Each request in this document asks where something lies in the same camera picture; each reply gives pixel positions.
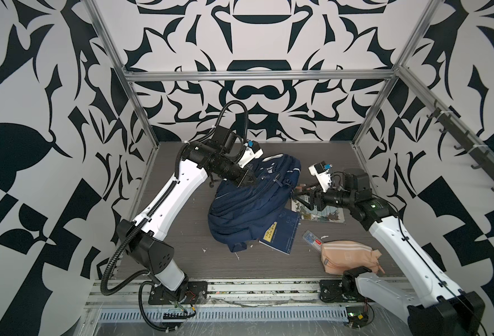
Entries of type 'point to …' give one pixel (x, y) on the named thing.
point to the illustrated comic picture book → (332, 213)
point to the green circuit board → (357, 316)
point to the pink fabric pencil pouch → (339, 256)
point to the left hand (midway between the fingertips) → (255, 177)
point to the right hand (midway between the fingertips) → (301, 191)
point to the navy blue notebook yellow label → (280, 234)
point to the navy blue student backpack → (240, 213)
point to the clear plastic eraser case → (313, 240)
